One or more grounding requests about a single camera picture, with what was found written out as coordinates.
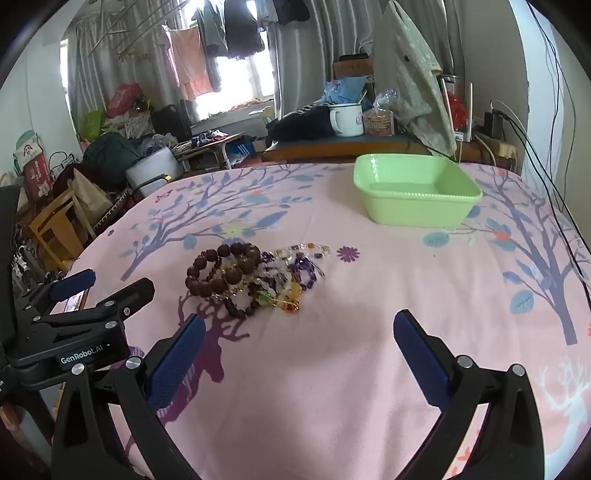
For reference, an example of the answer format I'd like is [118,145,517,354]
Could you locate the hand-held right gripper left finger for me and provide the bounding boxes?
[51,313,207,480]

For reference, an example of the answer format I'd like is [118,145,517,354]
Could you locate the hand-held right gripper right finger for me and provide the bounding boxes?
[392,309,546,480]

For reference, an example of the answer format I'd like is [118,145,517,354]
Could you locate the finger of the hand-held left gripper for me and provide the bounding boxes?
[48,277,156,329]
[16,269,97,319]

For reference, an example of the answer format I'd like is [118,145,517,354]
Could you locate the dark garnet bead bracelet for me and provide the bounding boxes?
[222,281,262,320]

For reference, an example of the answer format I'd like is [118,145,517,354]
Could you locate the large brown wooden bead bracelet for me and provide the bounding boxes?
[185,242,263,299]

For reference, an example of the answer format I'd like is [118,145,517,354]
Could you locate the yellow amber pendant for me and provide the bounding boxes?
[276,281,304,315]

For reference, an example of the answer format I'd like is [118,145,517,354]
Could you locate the purple amethyst bead bracelet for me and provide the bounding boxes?
[261,250,327,293]

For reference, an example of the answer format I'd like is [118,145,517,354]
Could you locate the multicoloured crystal bead bracelet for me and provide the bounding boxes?
[276,242,332,265]

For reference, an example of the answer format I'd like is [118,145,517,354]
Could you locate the light green plastic basin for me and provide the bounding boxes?
[353,154,484,228]

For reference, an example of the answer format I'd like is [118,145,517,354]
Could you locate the wooden stool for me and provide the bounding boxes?
[28,189,87,273]

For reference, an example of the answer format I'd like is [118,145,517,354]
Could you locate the brown paper bag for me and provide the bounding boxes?
[69,168,114,228]

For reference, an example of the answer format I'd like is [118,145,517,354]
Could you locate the pink tree printed blanket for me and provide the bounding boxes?
[60,161,591,480]

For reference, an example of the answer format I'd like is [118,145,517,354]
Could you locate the dark green bag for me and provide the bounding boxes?
[83,131,145,186]

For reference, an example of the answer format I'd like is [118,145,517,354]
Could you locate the bright green bag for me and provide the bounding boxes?
[81,109,107,142]

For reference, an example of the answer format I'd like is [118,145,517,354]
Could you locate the small folding table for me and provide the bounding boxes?
[173,133,245,172]

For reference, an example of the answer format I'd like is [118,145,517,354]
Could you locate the black suitcase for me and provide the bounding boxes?
[152,104,193,142]

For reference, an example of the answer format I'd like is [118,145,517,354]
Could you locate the blue and white shoebox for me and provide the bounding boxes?
[228,138,255,160]

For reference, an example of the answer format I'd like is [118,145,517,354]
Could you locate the red plastic bag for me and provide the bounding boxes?
[107,83,142,119]

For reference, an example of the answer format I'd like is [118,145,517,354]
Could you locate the grey curtain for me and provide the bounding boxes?
[67,0,185,136]
[268,0,389,121]

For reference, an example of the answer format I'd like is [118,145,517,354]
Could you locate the beige power strip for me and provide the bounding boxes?
[475,131,519,160]

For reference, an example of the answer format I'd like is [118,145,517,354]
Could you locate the wooden desk with blue top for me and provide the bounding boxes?
[261,132,462,164]

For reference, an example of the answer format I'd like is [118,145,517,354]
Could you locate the dark folded jacket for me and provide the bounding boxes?
[268,105,338,141]

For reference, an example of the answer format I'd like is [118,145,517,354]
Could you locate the pink hanging garment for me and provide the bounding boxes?
[164,25,214,99]

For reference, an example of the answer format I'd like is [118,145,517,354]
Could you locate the clear cookie packet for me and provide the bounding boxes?
[362,90,397,137]

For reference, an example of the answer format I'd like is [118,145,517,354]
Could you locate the black charger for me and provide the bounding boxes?
[482,111,505,140]

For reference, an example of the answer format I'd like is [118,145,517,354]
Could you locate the white enamel mug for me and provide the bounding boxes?
[329,103,365,137]

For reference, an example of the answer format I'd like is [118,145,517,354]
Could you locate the metal drying rack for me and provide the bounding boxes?
[90,0,154,62]

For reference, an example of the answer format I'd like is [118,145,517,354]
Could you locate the clear jar with red contents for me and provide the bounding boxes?
[438,74,470,136]

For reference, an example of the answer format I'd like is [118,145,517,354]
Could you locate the grey-green spotted cloth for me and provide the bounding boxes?
[373,0,458,158]

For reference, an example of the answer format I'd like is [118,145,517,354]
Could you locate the blue plastic bag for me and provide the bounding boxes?
[323,76,370,105]

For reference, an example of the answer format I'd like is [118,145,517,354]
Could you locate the dark hanging clothes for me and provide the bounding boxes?
[191,0,267,61]

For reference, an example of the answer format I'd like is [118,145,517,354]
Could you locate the brown cardboard box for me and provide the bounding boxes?
[332,54,375,82]

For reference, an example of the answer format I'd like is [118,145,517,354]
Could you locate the black cables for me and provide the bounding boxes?
[526,0,591,282]

